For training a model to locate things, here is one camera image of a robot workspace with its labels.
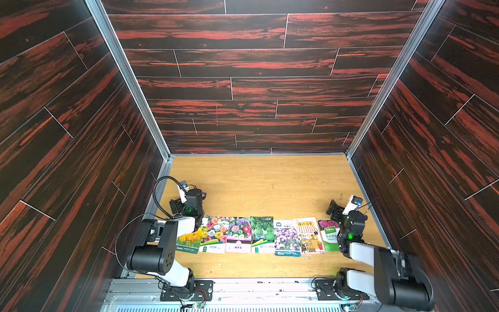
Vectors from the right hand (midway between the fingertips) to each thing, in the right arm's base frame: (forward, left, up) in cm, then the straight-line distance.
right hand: (346, 204), depth 89 cm
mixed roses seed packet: (-12, +61, -8) cm, 63 cm away
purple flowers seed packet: (-15, +28, -7) cm, 32 cm away
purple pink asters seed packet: (-15, +49, -8) cm, 52 cm away
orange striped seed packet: (-14, +17, -8) cm, 23 cm away
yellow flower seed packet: (-18, +71, -8) cm, 74 cm away
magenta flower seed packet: (-11, +7, -8) cm, 15 cm away
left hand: (+2, +77, 0) cm, 77 cm away
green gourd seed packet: (-14, +39, -8) cm, 42 cm away
